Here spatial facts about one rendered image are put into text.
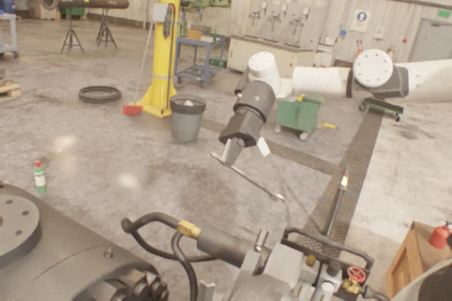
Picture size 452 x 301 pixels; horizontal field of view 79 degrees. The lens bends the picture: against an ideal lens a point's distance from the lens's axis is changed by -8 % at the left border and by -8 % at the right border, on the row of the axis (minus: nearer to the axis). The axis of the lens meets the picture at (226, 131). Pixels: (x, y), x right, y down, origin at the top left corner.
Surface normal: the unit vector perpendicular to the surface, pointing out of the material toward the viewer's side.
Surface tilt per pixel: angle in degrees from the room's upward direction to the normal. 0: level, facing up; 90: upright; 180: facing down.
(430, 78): 77
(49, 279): 3
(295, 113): 90
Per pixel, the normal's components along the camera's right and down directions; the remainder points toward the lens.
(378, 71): -0.49, 0.05
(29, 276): 0.13, -0.91
